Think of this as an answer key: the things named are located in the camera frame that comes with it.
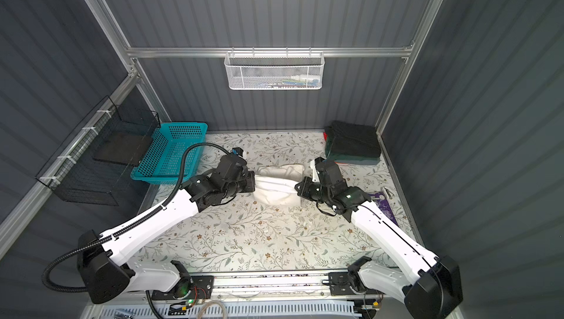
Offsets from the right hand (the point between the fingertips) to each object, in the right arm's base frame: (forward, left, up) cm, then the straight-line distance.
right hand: (297, 188), depth 77 cm
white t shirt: (+1, +8, 0) cm, 8 cm away
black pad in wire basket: (+11, +61, +10) cm, 63 cm away
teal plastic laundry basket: (+25, +66, -17) cm, 73 cm away
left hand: (+3, +15, +2) cm, 15 cm away
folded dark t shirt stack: (+31, -27, -12) cm, 43 cm away
